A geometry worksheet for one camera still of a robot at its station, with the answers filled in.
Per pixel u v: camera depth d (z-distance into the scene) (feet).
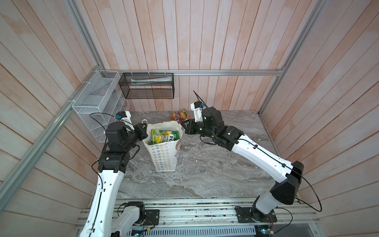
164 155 2.53
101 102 2.46
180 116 3.75
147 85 3.50
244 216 2.39
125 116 1.93
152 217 2.40
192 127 2.00
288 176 1.37
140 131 1.91
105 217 1.24
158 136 2.73
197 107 2.00
